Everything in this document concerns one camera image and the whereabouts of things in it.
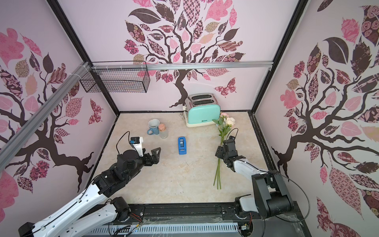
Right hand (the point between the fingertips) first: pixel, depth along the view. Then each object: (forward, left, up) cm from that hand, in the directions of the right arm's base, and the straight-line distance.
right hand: (222, 149), depth 93 cm
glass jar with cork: (+15, +40, -1) cm, 43 cm away
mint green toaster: (+28, +13, +9) cm, 32 cm away
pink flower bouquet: (+21, -5, +3) cm, 21 cm away
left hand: (-11, +39, +16) cm, 44 cm away
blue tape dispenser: (+4, +26, -1) cm, 27 cm away
